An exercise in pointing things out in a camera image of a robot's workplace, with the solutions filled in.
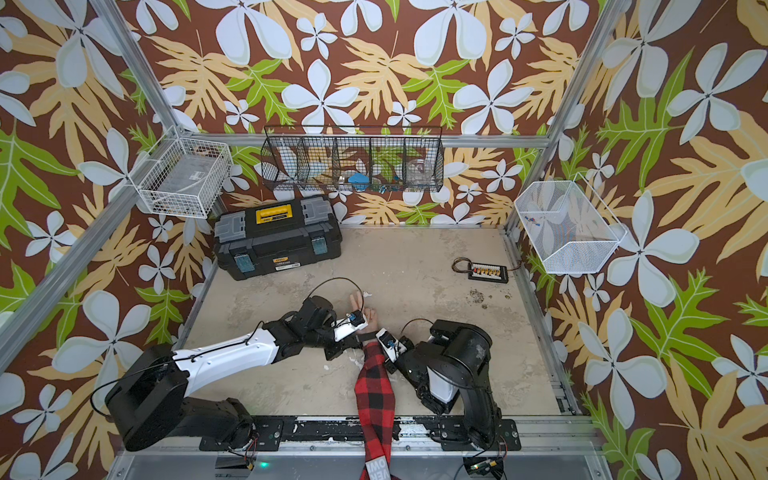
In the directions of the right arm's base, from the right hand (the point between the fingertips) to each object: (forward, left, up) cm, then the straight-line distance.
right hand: (383, 336), depth 89 cm
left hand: (-1, +8, +6) cm, 9 cm away
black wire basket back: (+49, +10, +30) cm, 58 cm away
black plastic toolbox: (+28, +35, +15) cm, 47 cm away
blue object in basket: (+40, +7, +27) cm, 49 cm away
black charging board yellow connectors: (+24, -37, 0) cm, 45 cm away
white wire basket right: (+22, -53, +25) cm, 62 cm away
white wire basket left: (+34, +58, +34) cm, 75 cm away
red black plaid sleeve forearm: (-17, +2, +3) cm, 17 cm away
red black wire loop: (+32, -30, -2) cm, 44 cm away
